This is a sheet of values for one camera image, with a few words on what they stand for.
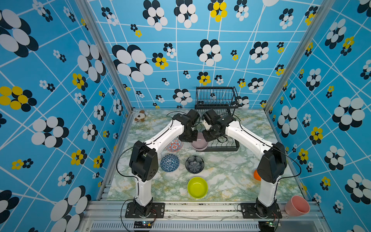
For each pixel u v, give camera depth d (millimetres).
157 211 737
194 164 887
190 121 629
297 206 670
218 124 609
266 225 705
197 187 818
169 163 890
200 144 849
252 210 724
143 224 720
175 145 973
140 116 1118
